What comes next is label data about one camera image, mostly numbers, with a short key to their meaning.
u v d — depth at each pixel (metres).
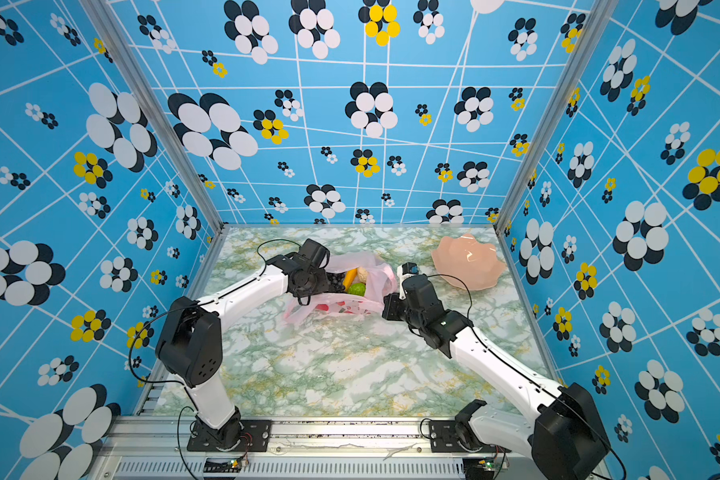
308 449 0.72
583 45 0.73
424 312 0.60
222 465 0.72
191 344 0.47
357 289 0.94
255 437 0.73
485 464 0.71
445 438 0.72
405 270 0.73
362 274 1.00
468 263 1.08
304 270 0.68
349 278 1.02
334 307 0.95
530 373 0.45
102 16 0.68
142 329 0.86
